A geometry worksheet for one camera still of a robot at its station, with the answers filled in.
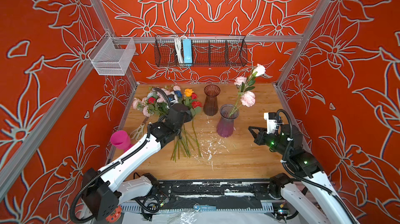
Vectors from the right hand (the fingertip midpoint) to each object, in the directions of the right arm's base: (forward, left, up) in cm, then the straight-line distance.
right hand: (246, 128), depth 71 cm
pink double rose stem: (+12, 0, +9) cm, 15 cm away
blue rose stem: (+38, +37, -16) cm, 55 cm away
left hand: (+11, +29, +1) cm, 31 cm away
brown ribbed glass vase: (+22, +15, -13) cm, 30 cm away
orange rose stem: (+31, +30, -17) cm, 47 cm away
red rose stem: (+28, +24, -18) cm, 42 cm away
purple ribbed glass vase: (+8, +7, -13) cm, 17 cm away
